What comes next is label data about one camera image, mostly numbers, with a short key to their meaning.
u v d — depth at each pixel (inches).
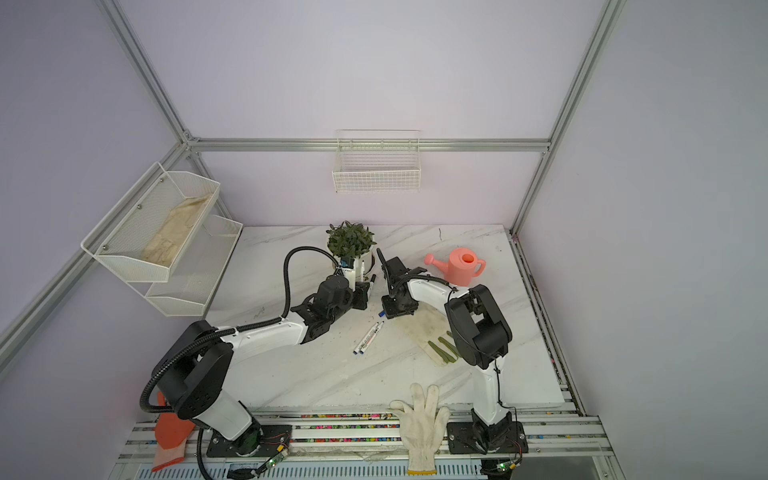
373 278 41.1
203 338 18.3
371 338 35.6
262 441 28.6
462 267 37.8
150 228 30.7
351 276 30.7
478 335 20.5
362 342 35.5
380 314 37.8
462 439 28.6
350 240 37.3
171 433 29.3
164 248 29.6
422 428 30.0
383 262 33.4
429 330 36.5
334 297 26.5
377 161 37.5
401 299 32.5
